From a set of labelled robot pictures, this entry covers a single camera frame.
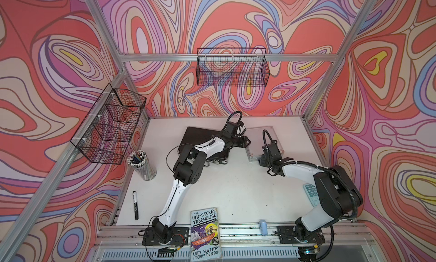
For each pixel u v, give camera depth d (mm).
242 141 904
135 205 821
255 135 947
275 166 691
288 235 734
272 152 732
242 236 750
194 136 1064
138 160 821
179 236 730
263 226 734
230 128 839
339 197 455
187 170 598
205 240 704
